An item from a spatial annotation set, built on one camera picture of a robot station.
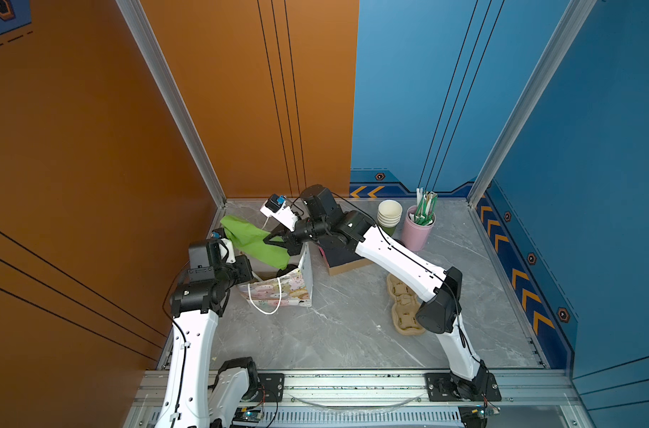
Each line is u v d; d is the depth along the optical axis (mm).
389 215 971
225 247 588
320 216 568
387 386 755
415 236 982
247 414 708
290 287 749
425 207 916
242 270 645
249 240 667
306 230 610
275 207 588
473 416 697
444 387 729
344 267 920
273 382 743
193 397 387
